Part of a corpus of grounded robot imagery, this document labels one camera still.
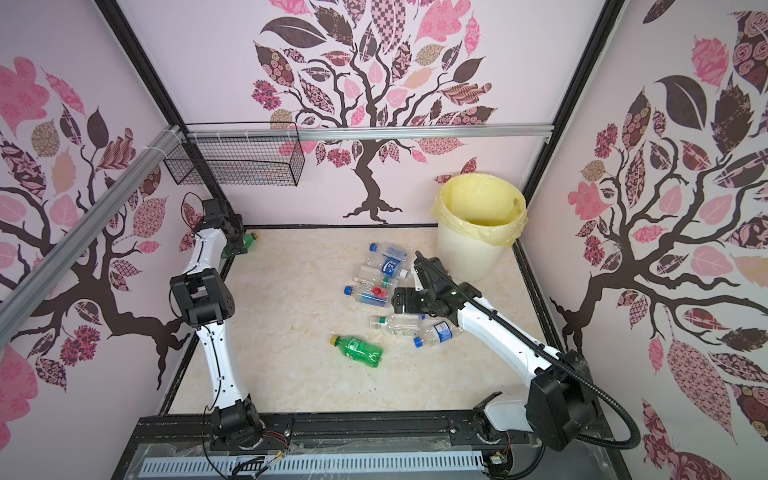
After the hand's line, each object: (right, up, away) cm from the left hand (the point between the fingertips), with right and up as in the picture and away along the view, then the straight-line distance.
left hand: (242, 228), depth 105 cm
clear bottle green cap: (+57, -32, -12) cm, 67 cm away
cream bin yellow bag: (+85, +4, -2) cm, 85 cm away
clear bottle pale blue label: (+54, -9, +1) cm, 55 cm away
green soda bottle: (-1, -3, +8) cm, 8 cm away
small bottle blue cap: (+68, -33, -19) cm, 78 cm away
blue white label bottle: (+49, -15, -4) cm, 51 cm away
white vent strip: (+13, -60, -35) cm, 71 cm away
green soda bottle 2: (+44, -37, -22) cm, 62 cm away
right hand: (+58, -21, -22) cm, 66 cm away
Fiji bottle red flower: (+47, -23, -10) cm, 53 cm away
